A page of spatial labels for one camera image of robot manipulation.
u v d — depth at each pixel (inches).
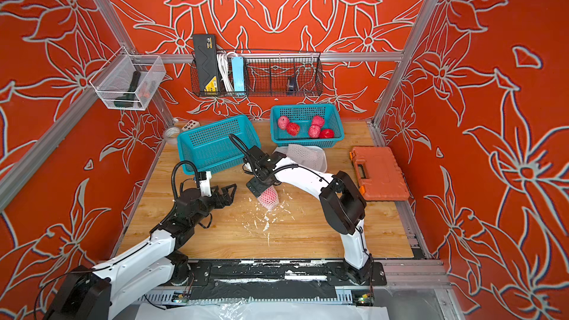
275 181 24.5
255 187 30.5
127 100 31.1
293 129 43.1
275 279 28.7
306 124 46.1
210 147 43.2
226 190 29.7
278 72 38.1
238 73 35.3
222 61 33.5
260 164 26.5
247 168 31.3
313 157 36.4
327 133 42.0
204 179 29.3
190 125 44.9
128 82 35.1
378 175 36.4
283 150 38.3
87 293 17.4
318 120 43.8
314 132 42.3
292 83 35.4
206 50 33.6
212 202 29.0
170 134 44.8
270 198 33.3
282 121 44.3
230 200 29.8
